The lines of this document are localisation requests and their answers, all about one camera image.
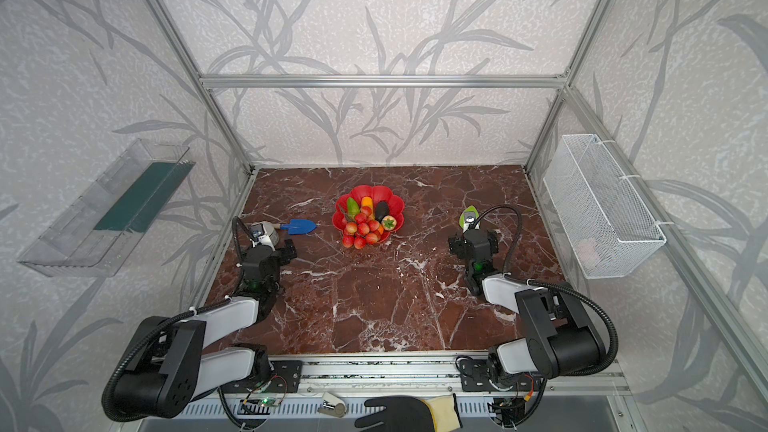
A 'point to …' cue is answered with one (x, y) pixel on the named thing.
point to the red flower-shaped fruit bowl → (376, 194)
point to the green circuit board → (264, 401)
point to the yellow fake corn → (367, 201)
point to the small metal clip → (333, 405)
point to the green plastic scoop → (470, 208)
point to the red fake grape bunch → (360, 229)
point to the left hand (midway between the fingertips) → (275, 228)
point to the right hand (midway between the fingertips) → (474, 222)
